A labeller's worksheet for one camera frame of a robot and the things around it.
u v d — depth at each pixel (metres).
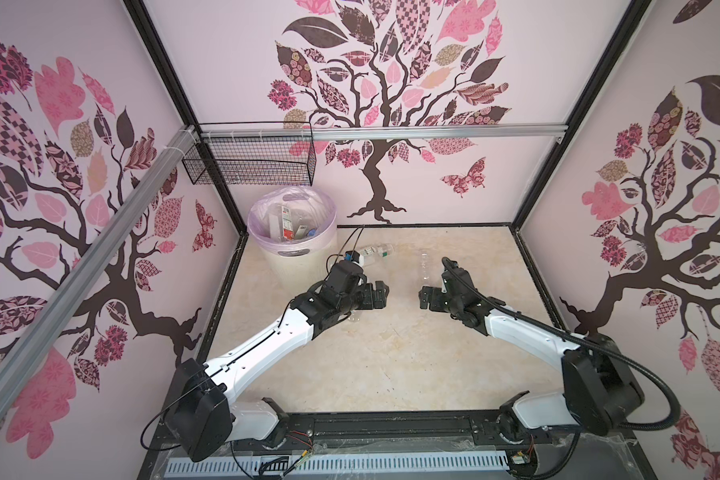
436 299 0.80
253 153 0.95
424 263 1.07
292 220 0.92
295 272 0.88
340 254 0.70
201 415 0.39
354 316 0.68
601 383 0.43
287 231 0.89
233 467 0.70
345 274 0.58
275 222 0.91
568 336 0.47
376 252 1.08
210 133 0.91
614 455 0.71
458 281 0.65
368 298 0.69
